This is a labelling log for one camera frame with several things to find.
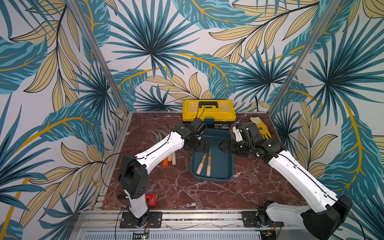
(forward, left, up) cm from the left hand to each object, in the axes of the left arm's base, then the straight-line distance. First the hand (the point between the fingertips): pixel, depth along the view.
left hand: (200, 150), depth 81 cm
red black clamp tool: (-22, +25, -14) cm, 36 cm away
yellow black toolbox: (+29, -10, -2) cm, 31 cm away
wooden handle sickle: (+1, -2, -14) cm, 14 cm away
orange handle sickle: (0, +21, -14) cm, 25 cm away
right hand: (-1, -12, +6) cm, 14 cm away
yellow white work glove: (+28, -46, -13) cm, 56 cm away
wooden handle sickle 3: (+2, +16, -14) cm, 21 cm away
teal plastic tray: (-1, -14, -13) cm, 19 cm away
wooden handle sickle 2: (-4, -5, -14) cm, 15 cm away
